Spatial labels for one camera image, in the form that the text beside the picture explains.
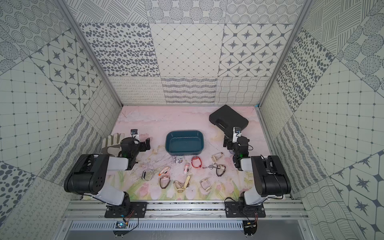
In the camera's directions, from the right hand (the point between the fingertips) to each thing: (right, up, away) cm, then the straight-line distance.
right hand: (233, 137), depth 95 cm
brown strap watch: (-42, -24, -12) cm, 50 cm away
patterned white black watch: (-52, -21, -9) cm, 57 cm away
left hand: (-57, -1, 0) cm, 57 cm away
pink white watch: (-30, -17, -9) cm, 35 cm away
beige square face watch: (-12, -12, -4) cm, 17 cm away
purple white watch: (-35, -13, -5) cm, 38 cm away
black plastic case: (-3, +12, +12) cm, 17 cm away
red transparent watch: (-24, -15, -5) cm, 28 cm away
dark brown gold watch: (-10, -18, -8) cm, 22 cm away
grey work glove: (-81, -5, +3) cm, 81 cm away
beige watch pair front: (-33, -25, -14) cm, 44 cm away
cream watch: (-19, -25, -13) cm, 34 cm away
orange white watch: (-42, -18, -10) cm, 47 cm away
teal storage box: (-34, -4, +4) cm, 34 cm away
